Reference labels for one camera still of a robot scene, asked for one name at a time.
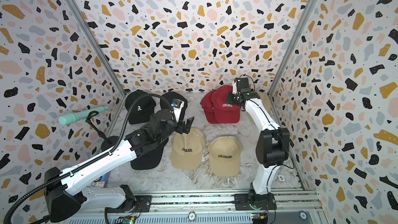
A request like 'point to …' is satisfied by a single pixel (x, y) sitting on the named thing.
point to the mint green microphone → (73, 116)
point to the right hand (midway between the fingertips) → (230, 97)
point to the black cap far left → (142, 109)
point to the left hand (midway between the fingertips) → (188, 113)
